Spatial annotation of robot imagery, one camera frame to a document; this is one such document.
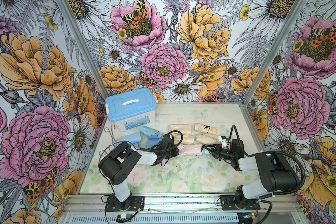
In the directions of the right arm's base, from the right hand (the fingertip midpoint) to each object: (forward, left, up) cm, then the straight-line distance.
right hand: (205, 150), depth 88 cm
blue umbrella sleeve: (+11, +47, -2) cm, 49 cm away
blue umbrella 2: (+10, +34, -2) cm, 36 cm away
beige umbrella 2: (+19, -1, -2) cm, 19 cm away
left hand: (+1, +17, -5) cm, 17 cm away
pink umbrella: (+1, +7, -1) cm, 7 cm away
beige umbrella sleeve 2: (+19, +10, -4) cm, 22 cm away
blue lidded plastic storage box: (+25, +46, +13) cm, 54 cm away
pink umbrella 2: (-6, +26, 0) cm, 27 cm away
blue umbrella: (+17, +39, 0) cm, 42 cm away
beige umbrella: (+9, -3, -3) cm, 10 cm away
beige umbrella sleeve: (+8, +11, -1) cm, 14 cm away
